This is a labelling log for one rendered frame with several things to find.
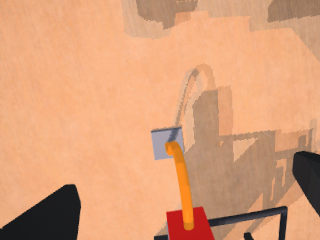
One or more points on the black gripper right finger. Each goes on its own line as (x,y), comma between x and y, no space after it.
(306,169)

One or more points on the black power strip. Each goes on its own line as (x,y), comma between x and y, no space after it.
(162,237)

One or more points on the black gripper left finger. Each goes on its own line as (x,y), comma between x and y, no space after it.
(57,217)

